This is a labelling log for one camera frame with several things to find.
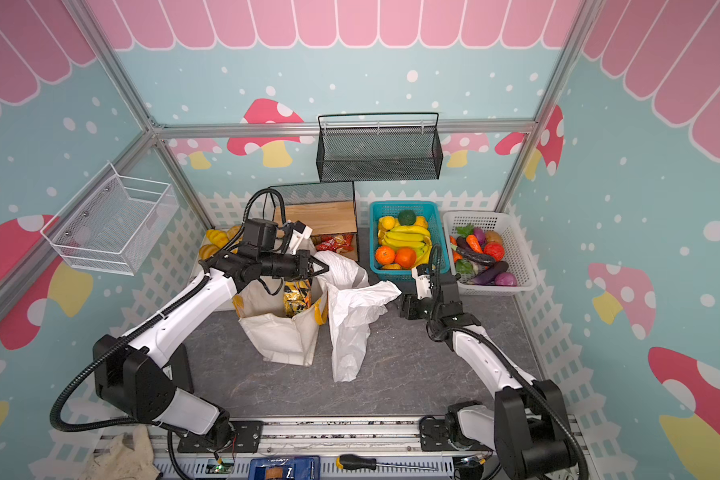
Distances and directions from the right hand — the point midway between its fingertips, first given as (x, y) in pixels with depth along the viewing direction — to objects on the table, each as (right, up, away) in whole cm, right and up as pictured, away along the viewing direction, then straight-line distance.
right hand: (400, 297), depth 86 cm
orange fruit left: (-4, +12, +13) cm, 19 cm away
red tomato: (+35, +14, +19) cm, 43 cm away
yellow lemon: (-2, +25, +26) cm, 36 cm away
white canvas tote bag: (-33, -9, -9) cm, 36 cm away
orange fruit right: (+3, +12, +15) cm, 19 cm away
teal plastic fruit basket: (+14, +28, +30) cm, 43 cm away
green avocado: (+5, +26, +26) cm, 37 cm away
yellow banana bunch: (+6, +19, +22) cm, 30 cm away
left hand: (-20, +7, -10) cm, 23 cm away
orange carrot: (+30, +17, +23) cm, 41 cm away
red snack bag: (-19, +17, +20) cm, 32 cm away
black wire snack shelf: (-24, +30, +26) cm, 46 cm away
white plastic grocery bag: (-13, +1, -18) cm, 22 cm away
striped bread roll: (-67, +19, +26) cm, 74 cm away
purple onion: (+36, +4, +11) cm, 38 cm away
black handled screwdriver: (-12, -37, -16) cm, 42 cm away
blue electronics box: (-28, -35, -20) cm, 49 cm away
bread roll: (-68, +14, +22) cm, 73 cm away
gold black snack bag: (-29, 0, -2) cm, 29 cm away
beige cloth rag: (-68, -37, -14) cm, 79 cm away
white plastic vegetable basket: (+29, +6, +19) cm, 36 cm away
